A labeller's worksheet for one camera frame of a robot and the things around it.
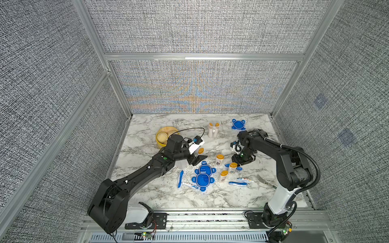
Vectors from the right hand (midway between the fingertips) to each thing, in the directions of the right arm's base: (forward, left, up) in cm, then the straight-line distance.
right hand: (238, 160), depth 92 cm
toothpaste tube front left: (-15, +29, 0) cm, 32 cm away
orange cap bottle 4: (-8, +6, +8) cm, 12 cm away
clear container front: (-4, +34, +4) cm, 35 cm away
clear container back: (+19, +14, +6) cm, 25 cm away
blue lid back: (+31, -7, -3) cm, 32 cm away
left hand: (-1, +21, +17) cm, 27 cm away
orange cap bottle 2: (+2, +23, +9) cm, 25 cm away
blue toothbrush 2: (-14, +1, -2) cm, 14 cm away
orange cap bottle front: (-12, +12, +9) cm, 19 cm away
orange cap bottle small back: (+20, +12, +5) cm, 23 cm away
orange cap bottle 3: (-2, +13, +8) cm, 15 cm away
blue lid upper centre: (-5, +20, -1) cm, 21 cm away
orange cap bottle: (+19, +16, +5) cm, 26 cm away
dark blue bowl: (+22, -18, -1) cm, 28 cm away
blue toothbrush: (-8, +34, -1) cm, 35 cm away
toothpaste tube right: (-12, -2, -1) cm, 12 cm away
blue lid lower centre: (-11, +22, -2) cm, 25 cm away
